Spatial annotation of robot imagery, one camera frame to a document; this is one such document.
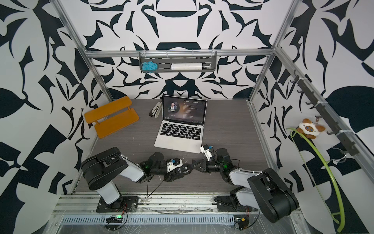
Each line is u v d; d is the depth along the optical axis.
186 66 0.90
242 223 0.71
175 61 0.93
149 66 0.91
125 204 0.73
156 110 1.10
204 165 0.74
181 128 1.02
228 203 0.70
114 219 0.73
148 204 0.76
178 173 0.82
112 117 1.02
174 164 0.74
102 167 0.49
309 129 0.60
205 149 0.80
